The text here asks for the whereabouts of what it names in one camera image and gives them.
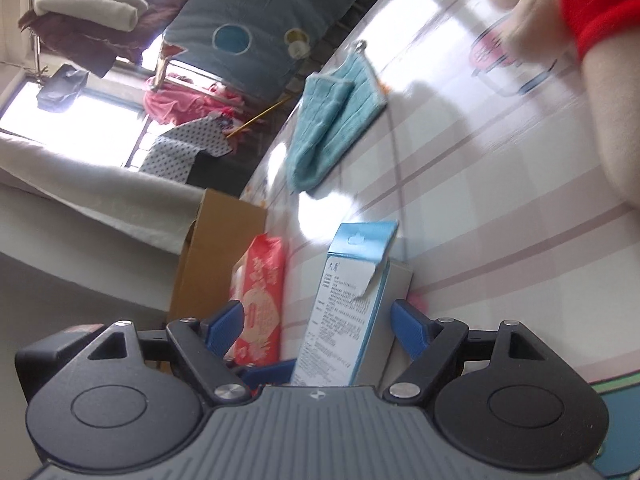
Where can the brown hanging garment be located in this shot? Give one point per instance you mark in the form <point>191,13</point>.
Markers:
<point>100,40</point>

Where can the white hanging garment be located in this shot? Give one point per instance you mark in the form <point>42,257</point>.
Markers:
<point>90,0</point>

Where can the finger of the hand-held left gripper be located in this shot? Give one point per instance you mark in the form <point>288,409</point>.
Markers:
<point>272,372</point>

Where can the polka dot cloth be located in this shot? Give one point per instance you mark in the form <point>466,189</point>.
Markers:
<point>185,150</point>

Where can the metal railing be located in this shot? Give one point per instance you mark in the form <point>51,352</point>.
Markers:
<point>357,17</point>

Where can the brown cardboard box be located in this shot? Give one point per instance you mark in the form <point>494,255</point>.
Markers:
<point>220,240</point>

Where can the blue dotted hanging blanket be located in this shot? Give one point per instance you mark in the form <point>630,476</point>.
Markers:
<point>260,25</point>

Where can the white curtain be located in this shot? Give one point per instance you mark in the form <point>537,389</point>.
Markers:
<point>90,185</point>

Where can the plush doll with red outfit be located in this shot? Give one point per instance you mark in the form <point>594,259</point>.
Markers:
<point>610,85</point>

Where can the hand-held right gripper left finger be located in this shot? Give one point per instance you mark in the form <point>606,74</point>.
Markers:
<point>225,327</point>

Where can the pink garment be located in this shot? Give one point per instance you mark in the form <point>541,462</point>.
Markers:
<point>185,102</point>

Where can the teal towel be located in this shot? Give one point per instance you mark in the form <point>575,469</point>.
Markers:
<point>330,120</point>

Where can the pink wet wipes pack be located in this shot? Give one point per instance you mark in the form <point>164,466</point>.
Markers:
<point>262,300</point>

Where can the dark hanging bag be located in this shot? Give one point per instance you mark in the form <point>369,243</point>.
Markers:
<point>62,87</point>

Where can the light blue paper box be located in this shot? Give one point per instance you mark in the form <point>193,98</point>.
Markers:
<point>340,310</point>

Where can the yellow stick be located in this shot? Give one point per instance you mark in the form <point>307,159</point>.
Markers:
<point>260,117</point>

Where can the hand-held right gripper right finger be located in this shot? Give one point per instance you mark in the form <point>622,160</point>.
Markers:
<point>410,332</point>

